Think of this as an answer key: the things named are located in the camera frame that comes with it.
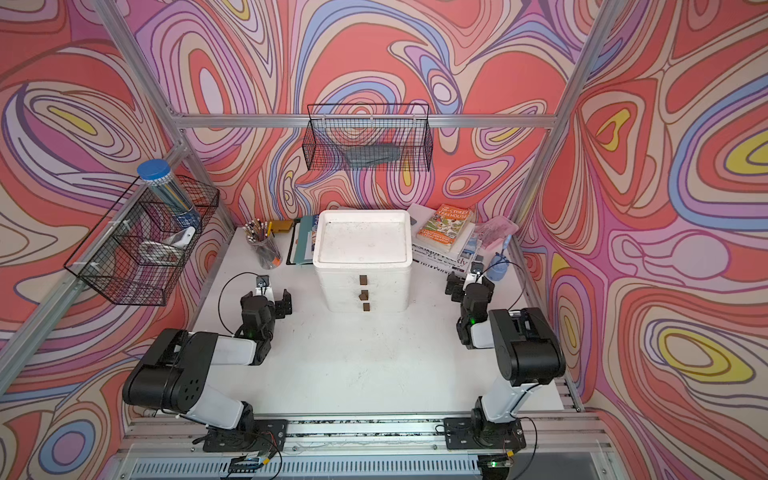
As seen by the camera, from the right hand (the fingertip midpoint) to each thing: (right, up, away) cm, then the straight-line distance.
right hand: (469, 280), depth 95 cm
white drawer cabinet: (-33, +8, -16) cm, 37 cm away
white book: (-14, +24, +15) cm, 31 cm away
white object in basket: (-77, +13, -23) cm, 82 cm away
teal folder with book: (-59, +10, +14) cm, 61 cm away
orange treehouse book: (-7, +18, +8) cm, 21 cm away
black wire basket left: (-86, +10, -25) cm, 90 cm away
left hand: (-63, -3, -3) cm, 63 cm away
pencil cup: (-69, +10, +7) cm, 70 cm away
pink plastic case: (+16, +18, +22) cm, 33 cm away
